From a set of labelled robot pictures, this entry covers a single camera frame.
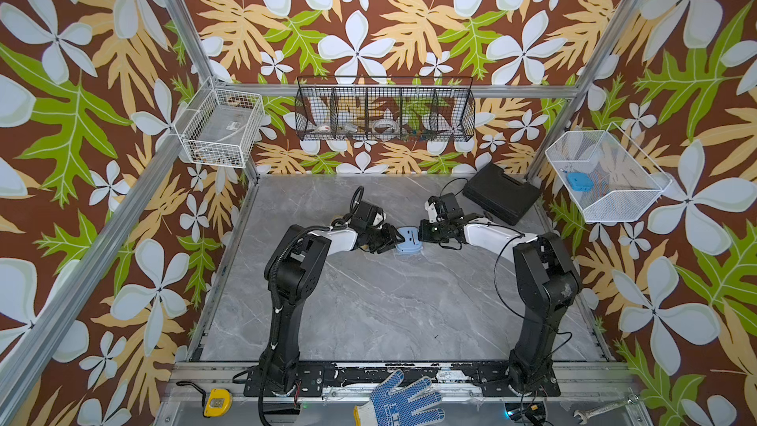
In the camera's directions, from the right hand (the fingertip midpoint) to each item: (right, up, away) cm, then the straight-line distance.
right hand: (416, 231), depth 98 cm
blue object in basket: (+45, +16, -15) cm, 50 cm away
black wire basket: (-10, +42, +1) cm, 43 cm away
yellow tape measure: (-51, -39, -28) cm, 70 cm away
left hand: (-4, -2, 0) cm, 5 cm away
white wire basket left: (-60, +33, -12) cm, 70 cm away
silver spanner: (+36, -41, -29) cm, 62 cm away
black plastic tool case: (+35, +12, +10) cm, 38 cm away
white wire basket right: (+53, +15, -21) cm, 59 cm away
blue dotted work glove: (-6, -40, -27) cm, 49 cm away
